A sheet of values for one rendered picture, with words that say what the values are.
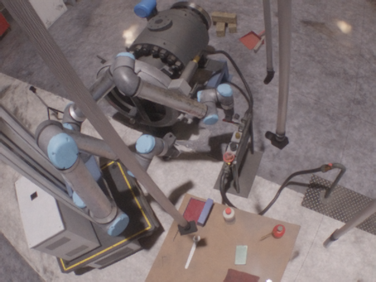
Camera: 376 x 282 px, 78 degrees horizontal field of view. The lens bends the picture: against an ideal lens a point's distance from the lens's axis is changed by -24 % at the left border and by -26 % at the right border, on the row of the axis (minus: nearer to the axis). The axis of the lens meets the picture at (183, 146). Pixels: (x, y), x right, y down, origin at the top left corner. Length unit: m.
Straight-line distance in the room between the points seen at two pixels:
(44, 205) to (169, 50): 1.43
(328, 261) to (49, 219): 2.04
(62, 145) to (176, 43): 1.49
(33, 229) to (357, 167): 2.62
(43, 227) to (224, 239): 1.14
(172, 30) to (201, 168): 1.18
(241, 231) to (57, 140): 1.23
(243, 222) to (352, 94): 1.89
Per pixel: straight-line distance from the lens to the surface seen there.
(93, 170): 1.93
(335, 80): 3.16
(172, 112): 2.14
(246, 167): 2.45
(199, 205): 1.87
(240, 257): 1.74
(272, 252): 1.78
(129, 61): 1.56
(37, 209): 1.95
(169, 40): 2.27
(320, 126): 2.73
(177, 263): 1.82
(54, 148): 1.00
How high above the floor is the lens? 2.23
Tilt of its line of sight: 58 degrees down
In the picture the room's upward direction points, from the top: 24 degrees counter-clockwise
